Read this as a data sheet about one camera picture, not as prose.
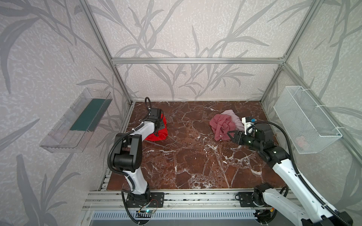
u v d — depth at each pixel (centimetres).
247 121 68
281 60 94
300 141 74
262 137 56
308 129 63
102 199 75
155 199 73
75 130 64
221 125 96
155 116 78
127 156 49
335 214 37
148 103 81
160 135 94
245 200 73
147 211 71
